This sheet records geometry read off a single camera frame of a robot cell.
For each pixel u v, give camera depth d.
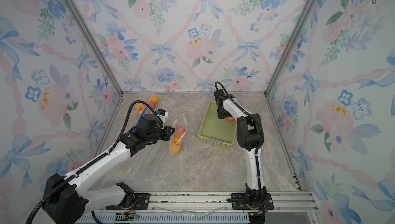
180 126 0.96
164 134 0.70
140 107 1.05
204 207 0.74
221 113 0.83
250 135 0.60
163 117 0.71
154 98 1.11
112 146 0.51
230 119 1.00
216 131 0.97
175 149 0.84
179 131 0.91
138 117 1.06
